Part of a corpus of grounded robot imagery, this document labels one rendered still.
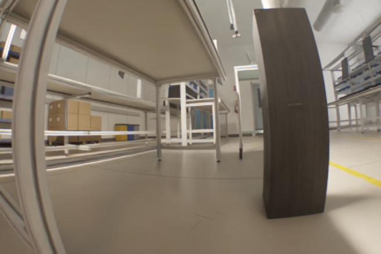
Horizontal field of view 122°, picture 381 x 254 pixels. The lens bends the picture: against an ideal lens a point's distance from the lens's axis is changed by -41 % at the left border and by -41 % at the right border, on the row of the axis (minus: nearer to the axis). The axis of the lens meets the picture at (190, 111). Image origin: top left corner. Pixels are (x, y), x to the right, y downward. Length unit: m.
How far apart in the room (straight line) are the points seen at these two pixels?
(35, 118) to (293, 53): 0.76
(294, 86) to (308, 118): 0.13
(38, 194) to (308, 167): 0.75
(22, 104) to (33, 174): 0.10
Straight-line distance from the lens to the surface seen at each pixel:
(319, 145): 0.72
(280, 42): 0.75
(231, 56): 7.77
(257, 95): 7.36
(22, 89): 0.28
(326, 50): 8.81
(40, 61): 0.32
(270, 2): 0.95
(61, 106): 4.27
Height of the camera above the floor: 0.36
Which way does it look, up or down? 6 degrees up
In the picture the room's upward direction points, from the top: 2 degrees counter-clockwise
